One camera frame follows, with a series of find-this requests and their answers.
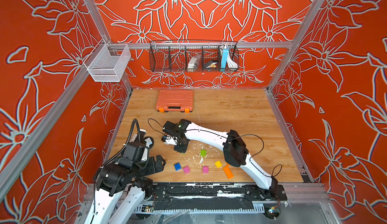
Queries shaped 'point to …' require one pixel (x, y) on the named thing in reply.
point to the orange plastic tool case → (175, 100)
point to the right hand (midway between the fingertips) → (178, 149)
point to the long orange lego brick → (228, 171)
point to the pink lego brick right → (205, 169)
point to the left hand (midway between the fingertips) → (158, 163)
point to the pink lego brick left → (186, 169)
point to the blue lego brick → (177, 166)
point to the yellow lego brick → (218, 164)
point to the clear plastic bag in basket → (193, 63)
